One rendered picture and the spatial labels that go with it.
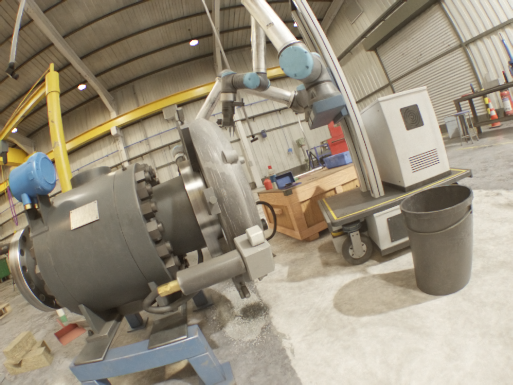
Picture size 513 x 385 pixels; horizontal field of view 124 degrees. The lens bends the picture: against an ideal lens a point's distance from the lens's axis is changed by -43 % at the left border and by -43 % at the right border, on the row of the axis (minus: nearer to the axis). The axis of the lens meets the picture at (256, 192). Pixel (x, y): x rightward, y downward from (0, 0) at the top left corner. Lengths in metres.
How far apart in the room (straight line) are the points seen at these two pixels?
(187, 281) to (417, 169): 1.21
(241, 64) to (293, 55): 12.53
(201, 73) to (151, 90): 2.85
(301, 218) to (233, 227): 1.23
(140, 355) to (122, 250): 0.36
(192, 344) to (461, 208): 0.99
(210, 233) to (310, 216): 1.22
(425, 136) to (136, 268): 1.48
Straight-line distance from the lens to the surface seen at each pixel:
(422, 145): 1.40
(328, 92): 1.22
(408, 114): 1.38
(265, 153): 12.17
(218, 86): 1.70
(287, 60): 1.11
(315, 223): 2.00
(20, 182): 1.04
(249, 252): 0.66
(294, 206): 1.87
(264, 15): 1.30
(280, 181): 2.04
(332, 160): 2.42
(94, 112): 14.33
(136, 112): 12.45
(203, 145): 0.78
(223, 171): 0.72
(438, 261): 0.95
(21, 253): 1.27
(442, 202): 1.15
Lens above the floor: 0.66
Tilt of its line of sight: 4 degrees down
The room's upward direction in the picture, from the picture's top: 19 degrees counter-clockwise
